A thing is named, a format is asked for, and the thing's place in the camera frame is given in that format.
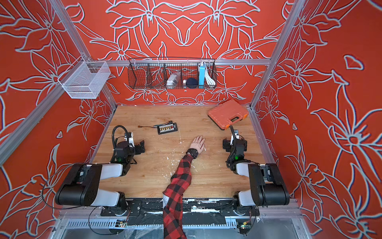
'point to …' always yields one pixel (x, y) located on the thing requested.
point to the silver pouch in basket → (173, 80)
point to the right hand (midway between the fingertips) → (232, 137)
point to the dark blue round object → (192, 83)
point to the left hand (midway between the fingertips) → (136, 140)
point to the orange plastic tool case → (224, 114)
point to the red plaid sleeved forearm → (173, 223)
